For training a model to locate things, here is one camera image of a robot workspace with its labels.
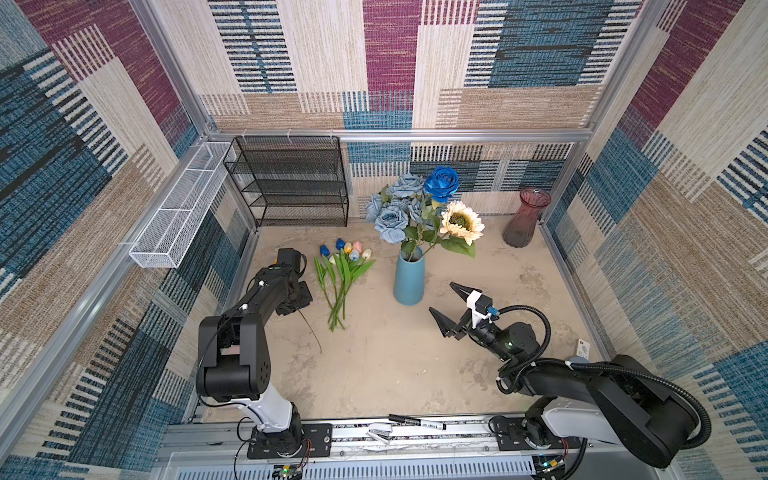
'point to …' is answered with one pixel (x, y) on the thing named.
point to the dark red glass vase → (520, 227)
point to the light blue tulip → (354, 255)
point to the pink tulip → (358, 245)
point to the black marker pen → (417, 421)
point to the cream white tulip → (366, 254)
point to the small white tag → (583, 349)
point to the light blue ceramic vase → (409, 278)
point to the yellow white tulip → (348, 247)
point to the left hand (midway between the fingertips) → (298, 298)
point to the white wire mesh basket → (164, 240)
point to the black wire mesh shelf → (290, 181)
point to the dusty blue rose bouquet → (391, 209)
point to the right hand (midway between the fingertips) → (441, 297)
